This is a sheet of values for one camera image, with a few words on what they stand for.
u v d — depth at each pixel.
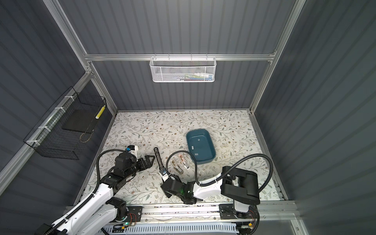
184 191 0.62
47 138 0.64
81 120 0.75
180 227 0.71
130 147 0.75
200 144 1.00
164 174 0.70
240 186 0.47
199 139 1.02
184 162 0.91
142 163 0.73
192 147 0.98
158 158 0.91
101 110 0.83
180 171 0.87
